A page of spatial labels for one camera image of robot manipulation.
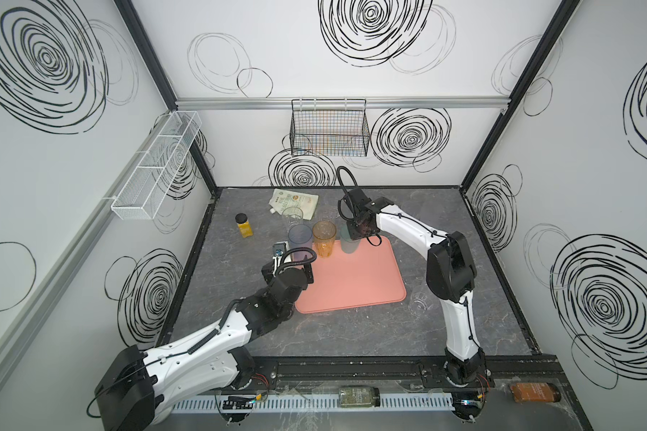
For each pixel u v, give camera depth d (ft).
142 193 2.40
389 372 2.48
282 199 3.79
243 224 3.25
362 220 2.29
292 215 3.47
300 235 3.16
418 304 2.84
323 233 3.16
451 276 1.76
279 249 2.18
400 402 2.32
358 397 2.19
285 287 1.85
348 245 2.99
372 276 2.94
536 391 2.23
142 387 1.33
